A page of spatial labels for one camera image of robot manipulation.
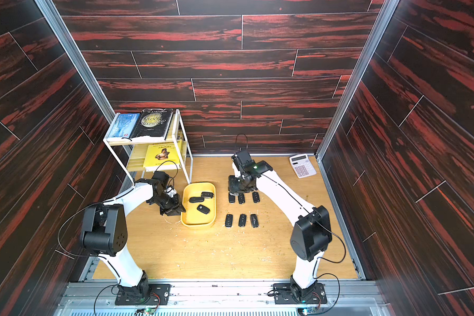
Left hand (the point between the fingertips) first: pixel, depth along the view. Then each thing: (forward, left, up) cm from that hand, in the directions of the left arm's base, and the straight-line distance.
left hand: (185, 210), depth 93 cm
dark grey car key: (+10, -35, -4) cm, 36 cm away
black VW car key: (+2, -8, -3) cm, 9 cm away
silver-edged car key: (-3, -33, -3) cm, 33 cm away
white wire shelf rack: (+38, +42, 0) cm, 56 cm away
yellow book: (+22, +12, +15) cm, 29 cm away
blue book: (+25, +26, +30) cm, 47 cm away
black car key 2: (+10, -22, -4) cm, 24 cm away
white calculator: (+32, -63, -2) cm, 70 cm away
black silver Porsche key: (+11, -10, -3) cm, 15 cm away
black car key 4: (-3, -21, -4) cm, 21 cm away
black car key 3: (+9, -27, -3) cm, 28 cm away
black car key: (+7, -4, -2) cm, 8 cm away
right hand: (+6, -25, +12) cm, 28 cm away
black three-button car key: (-3, -27, -3) cm, 28 cm away
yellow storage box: (-1, -3, -6) cm, 7 cm away
